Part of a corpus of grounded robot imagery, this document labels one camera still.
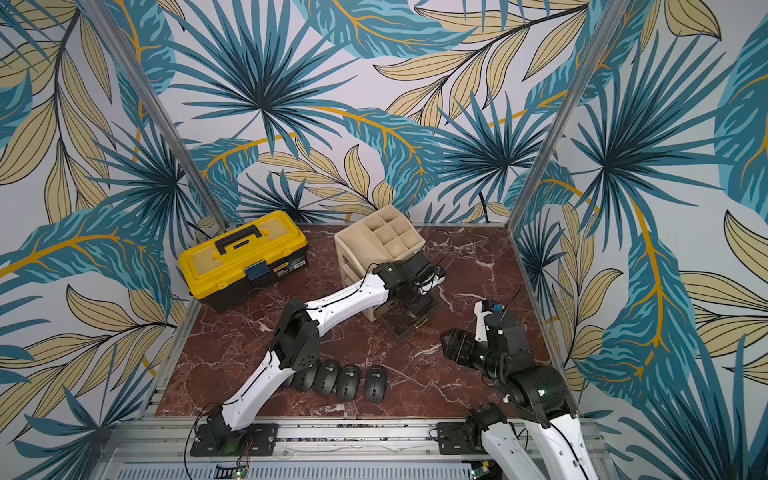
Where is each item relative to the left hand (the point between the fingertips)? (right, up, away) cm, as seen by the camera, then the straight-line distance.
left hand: (420, 302), depth 90 cm
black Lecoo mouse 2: (-26, -19, -9) cm, 34 cm away
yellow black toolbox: (-57, +10, -6) cm, 58 cm away
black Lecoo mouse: (-32, -20, -9) cm, 39 cm away
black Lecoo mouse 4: (-13, -21, -10) cm, 27 cm away
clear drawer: (-5, -5, +4) cm, 8 cm away
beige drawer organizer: (-11, +19, -7) cm, 23 cm away
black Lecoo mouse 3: (-21, -21, -9) cm, 31 cm away
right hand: (+5, -5, -21) cm, 22 cm away
